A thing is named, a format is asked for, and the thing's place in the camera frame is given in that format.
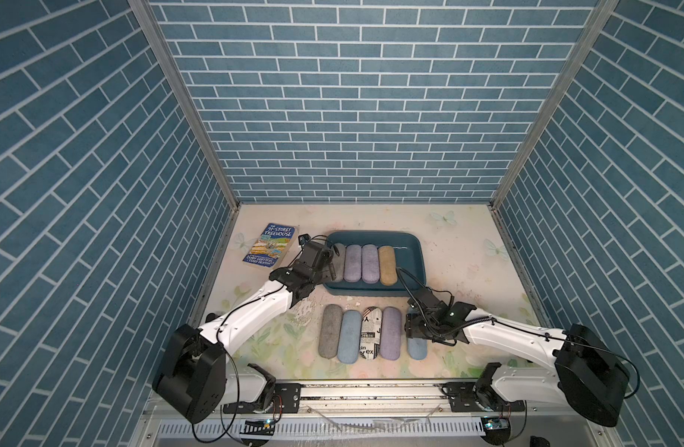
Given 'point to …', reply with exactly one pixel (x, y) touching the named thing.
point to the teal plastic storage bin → (411, 261)
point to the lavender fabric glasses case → (353, 263)
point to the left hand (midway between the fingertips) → (330, 268)
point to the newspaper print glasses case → (371, 330)
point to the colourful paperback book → (272, 246)
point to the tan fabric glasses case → (388, 265)
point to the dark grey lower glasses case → (330, 331)
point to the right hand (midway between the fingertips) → (413, 330)
